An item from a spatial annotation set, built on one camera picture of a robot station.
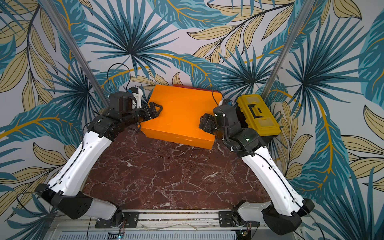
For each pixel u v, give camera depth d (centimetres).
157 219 75
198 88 106
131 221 73
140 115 60
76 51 82
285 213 37
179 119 67
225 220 73
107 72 96
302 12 70
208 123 55
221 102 57
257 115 98
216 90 107
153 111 60
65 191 38
